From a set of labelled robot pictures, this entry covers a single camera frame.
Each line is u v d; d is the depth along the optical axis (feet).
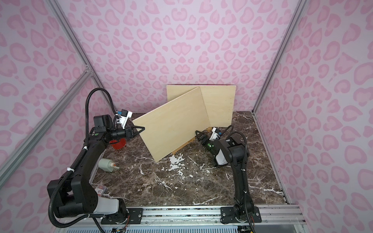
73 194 1.36
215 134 3.04
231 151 1.96
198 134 3.12
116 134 2.23
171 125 2.82
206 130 3.38
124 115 2.27
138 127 2.47
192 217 2.45
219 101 3.14
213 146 2.69
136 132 2.46
